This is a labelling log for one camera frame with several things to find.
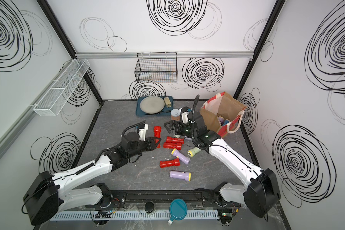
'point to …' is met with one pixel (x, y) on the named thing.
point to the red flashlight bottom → (165, 164)
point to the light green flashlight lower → (191, 152)
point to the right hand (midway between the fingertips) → (169, 126)
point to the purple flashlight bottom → (186, 176)
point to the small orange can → (175, 114)
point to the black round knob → (149, 207)
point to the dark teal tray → (166, 111)
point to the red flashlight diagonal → (157, 131)
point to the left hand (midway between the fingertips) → (159, 139)
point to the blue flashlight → (226, 121)
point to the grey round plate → (152, 104)
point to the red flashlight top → (169, 139)
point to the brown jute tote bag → (223, 113)
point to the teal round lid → (178, 210)
